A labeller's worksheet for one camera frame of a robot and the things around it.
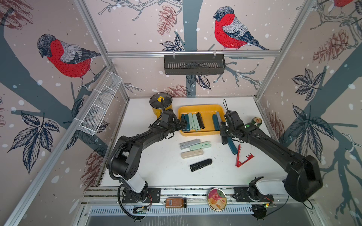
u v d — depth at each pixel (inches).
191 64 41.7
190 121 40.5
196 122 39.8
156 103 43.1
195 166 32.5
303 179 16.0
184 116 41.9
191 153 34.0
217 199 27.4
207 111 43.6
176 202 26.9
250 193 25.9
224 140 32.9
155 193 29.3
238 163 32.6
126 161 18.0
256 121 36.4
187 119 40.8
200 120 40.5
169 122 29.5
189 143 36.1
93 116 32.3
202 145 35.7
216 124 40.3
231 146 35.8
